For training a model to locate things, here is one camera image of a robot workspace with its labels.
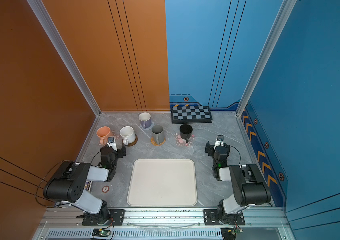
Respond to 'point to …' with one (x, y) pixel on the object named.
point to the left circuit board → (101, 232)
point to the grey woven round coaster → (148, 128)
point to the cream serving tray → (162, 182)
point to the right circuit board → (230, 233)
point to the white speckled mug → (128, 134)
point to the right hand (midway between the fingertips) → (215, 142)
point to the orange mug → (103, 132)
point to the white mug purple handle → (145, 118)
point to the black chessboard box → (190, 114)
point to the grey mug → (158, 133)
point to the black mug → (185, 131)
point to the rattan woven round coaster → (154, 143)
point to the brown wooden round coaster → (133, 143)
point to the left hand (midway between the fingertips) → (115, 143)
